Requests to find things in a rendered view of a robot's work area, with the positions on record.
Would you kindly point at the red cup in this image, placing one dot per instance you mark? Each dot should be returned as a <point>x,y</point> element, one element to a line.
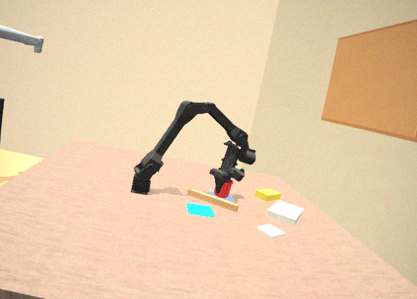
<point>224,192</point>

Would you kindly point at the yellow rectangular block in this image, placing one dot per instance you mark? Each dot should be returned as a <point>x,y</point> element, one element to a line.
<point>268,195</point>

